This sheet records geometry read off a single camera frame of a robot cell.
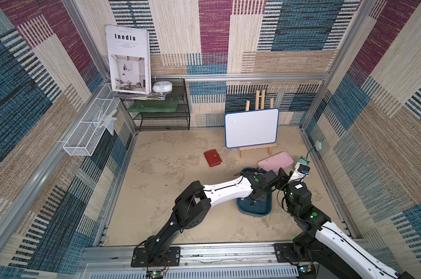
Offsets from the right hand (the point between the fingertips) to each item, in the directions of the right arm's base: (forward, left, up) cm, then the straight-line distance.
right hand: (284, 169), depth 78 cm
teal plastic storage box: (-10, +14, -18) cm, 25 cm away
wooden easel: (+33, +8, +13) cm, 37 cm away
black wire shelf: (+48, +60, -8) cm, 77 cm away
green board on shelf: (+38, +64, +6) cm, 75 cm away
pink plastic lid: (+16, -5, -18) cm, 25 cm away
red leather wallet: (+19, +32, -18) cm, 41 cm away
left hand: (-6, +9, -14) cm, 18 cm away
